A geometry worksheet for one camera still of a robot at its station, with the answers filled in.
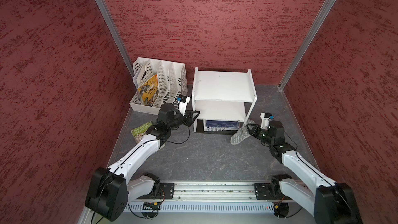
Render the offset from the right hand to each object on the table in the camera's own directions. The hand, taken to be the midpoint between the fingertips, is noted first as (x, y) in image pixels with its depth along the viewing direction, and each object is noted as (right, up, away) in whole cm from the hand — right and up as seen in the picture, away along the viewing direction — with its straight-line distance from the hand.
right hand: (244, 127), depth 85 cm
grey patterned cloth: (-2, -2, -4) cm, 5 cm away
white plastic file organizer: (-46, +31, +20) cm, 59 cm away
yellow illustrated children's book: (-59, +21, +11) cm, 63 cm away
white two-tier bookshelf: (-16, +18, -15) cm, 28 cm away
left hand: (-27, +8, -7) cm, 29 cm away
